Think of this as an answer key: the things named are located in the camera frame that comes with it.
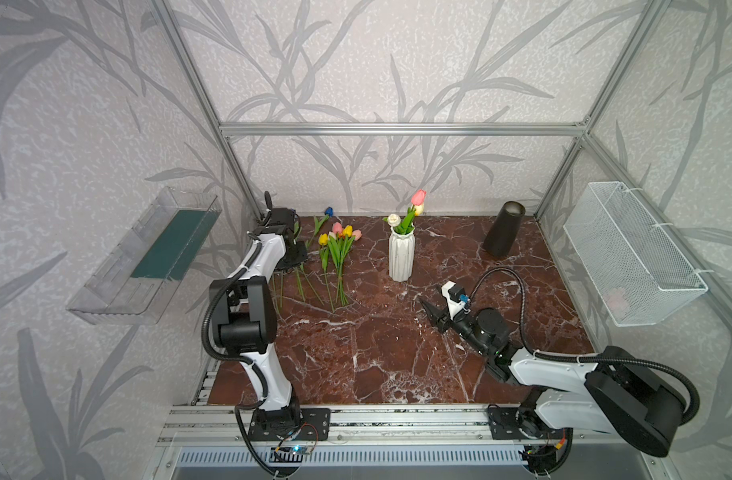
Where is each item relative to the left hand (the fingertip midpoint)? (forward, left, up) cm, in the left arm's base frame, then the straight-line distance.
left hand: (302, 249), depth 96 cm
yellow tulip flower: (-1, -36, +20) cm, 41 cm away
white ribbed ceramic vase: (-4, -32, +3) cm, 32 cm away
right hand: (-16, -40, +7) cm, 43 cm away
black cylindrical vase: (+9, -67, 0) cm, 68 cm away
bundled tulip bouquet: (+10, -9, -8) cm, 16 cm away
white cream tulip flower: (-5, -29, +20) cm, 36 cm away
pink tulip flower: (-1, -33, +14) cm, 36 cm away
